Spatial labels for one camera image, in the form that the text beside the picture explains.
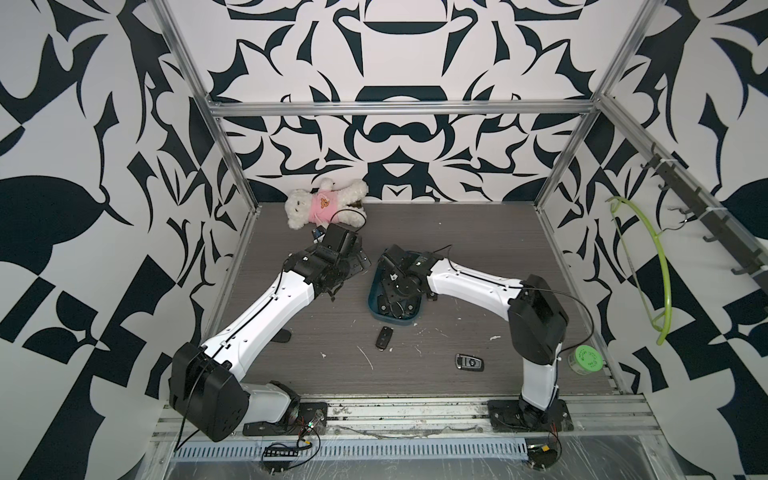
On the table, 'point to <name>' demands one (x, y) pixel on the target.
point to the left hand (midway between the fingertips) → (351, 258)
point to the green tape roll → (585, 359)
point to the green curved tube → (656, 325)
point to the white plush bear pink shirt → (327, 205)
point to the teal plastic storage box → (374, 291)
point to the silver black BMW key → (468, 362)
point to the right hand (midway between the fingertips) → (391, 288)
